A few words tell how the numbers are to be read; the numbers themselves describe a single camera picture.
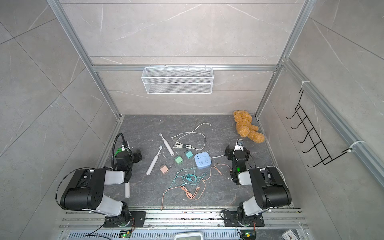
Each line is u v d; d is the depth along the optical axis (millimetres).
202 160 924
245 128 923
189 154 953
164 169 885
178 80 1007
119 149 1022
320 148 646
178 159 930
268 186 460
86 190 452
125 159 726
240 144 785
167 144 1007
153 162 924
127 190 816
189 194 804
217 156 955
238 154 796
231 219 730
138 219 731
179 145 1007
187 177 863
